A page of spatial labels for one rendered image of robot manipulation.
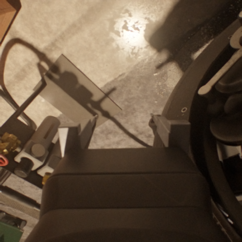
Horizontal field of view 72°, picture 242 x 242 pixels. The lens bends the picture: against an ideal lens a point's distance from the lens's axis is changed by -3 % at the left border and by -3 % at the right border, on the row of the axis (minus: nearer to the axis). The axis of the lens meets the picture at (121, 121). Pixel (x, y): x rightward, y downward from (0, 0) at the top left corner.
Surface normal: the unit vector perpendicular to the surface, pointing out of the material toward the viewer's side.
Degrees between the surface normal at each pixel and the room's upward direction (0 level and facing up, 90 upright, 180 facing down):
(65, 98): 0
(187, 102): 90
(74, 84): 0
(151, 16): 0
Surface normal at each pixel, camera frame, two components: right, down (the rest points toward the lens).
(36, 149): 0.73, -0.47
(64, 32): -0.11, 0.64
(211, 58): -0.68, -0.61
